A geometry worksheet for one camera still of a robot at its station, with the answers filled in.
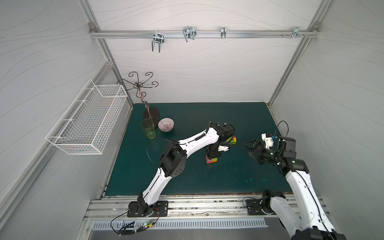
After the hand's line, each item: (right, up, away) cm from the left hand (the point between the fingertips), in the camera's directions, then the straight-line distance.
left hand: (210, 156), depth 85 cm
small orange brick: (+18, +8, +14) cm, 24 cm away
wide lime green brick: (+3, -3, +3) cm, 5 cm away
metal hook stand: (-42, +26, +23) cm, 55 cm away
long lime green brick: (+16, +6, +12) cm, 21 cm away
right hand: (+18, +6, -8) cm, 21 cm away
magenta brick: (-1, -3, +2) cm, 4 cm away
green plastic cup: (-40, +17, +11) cm, 45 cm away
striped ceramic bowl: (-30, +17, +21) cm, 40 cm away
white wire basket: (-60, +18, -16) cm, 65 cm away
